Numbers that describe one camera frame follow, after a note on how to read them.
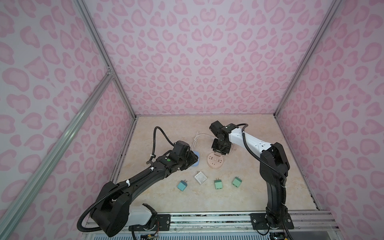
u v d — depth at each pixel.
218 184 0.84
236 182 0.86
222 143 0.76
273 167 0.52
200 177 0.86
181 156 0.65
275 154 0.53
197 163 0.92
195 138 1.03
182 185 0.84
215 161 0.92
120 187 0.44
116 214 0.40
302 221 0.75
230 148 0.82
